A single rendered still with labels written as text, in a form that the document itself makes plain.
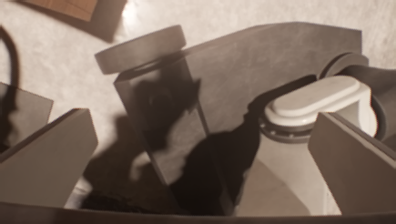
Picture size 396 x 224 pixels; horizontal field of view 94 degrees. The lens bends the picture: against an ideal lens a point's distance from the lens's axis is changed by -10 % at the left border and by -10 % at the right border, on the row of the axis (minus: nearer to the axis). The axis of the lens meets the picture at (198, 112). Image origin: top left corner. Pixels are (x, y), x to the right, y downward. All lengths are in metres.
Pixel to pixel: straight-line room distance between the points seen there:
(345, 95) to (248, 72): 0.20
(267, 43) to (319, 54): 0.16
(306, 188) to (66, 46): 0.59
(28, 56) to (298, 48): 0.66
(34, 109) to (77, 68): 0.16
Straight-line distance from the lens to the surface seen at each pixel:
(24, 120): 0.70
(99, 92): 0.62
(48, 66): 0.64
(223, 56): 0.45
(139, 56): 0.39
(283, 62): 0.53
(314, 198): 0.30
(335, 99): 0.43
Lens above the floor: 0.59
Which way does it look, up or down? 65 degrees down
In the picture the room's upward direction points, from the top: 142 degrees clockwise
